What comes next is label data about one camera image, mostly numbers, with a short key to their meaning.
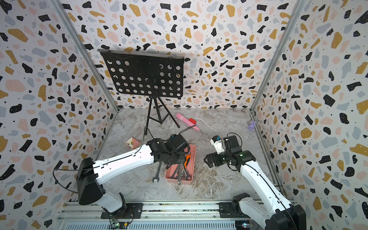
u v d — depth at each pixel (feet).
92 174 1.49
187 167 2.93
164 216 2.40
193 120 3.71
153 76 2.46
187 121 3.67
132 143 3.21
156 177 2.84
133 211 2.40
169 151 1.80
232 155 1.98
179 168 2.96
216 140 2.37
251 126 3.50
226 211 2.40
